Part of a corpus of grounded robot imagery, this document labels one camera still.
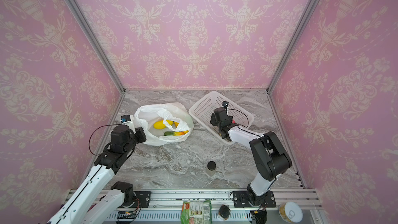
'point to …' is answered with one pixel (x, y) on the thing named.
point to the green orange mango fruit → (172, 133)
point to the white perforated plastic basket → (200, 111)
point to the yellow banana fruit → (176, 124)
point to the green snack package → (196, 212)
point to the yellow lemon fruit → (160, 124)
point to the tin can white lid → (290, 212)
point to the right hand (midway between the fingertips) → (219, 115)
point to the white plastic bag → (145, 115)
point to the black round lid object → (224, 211)
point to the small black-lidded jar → (211, 167)
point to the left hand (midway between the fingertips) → (145, 128)
